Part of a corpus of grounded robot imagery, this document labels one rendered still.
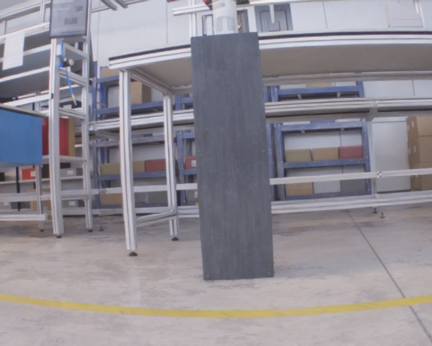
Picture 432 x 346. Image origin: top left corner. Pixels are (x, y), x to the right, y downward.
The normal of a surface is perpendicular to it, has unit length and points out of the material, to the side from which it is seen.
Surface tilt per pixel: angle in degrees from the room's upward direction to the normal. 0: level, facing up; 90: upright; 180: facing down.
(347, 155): 90
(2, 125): 90
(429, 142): 90
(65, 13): 101
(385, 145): 90
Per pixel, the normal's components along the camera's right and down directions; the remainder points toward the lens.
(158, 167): -0.21, -0.01
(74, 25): 0.23, 0.15
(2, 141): 0.98, -0.06
